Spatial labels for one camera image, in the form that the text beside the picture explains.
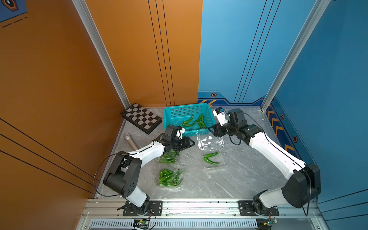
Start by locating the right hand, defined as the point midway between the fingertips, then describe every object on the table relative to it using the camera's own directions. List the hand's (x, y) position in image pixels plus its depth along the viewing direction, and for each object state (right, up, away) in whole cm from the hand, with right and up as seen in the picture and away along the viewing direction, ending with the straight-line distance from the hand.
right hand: (213, 126), depth 82 cm
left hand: (-11, -10, +6) cm, 16 cm away
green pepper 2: (-2, -22, +7) cm, 23 cm away
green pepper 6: (-16, 0, +26) cm, 31 cm away
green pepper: (+1, -19, +10) cm, 21 cm away
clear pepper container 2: (-25, -20, +7) cm, 32 cm away
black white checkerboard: (-50, +5, +27) cm, 57 cm away
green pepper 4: (-6, 0, +26) cm, 26 cm away
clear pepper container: (+1, -21, +9) cm, 23 cm away
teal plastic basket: (-9, +4, +30) cm, 32 cm away
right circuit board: (+26, -47, -12) cm, 55 cm away
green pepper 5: (-13, +4, +29) cm, 32 cm away
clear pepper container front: (-25, -29, 0) cm, 38 cm away
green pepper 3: (-4, +6, +29) cm, 30 cm away
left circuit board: (-38, -49, -10) cm, 63 cm away
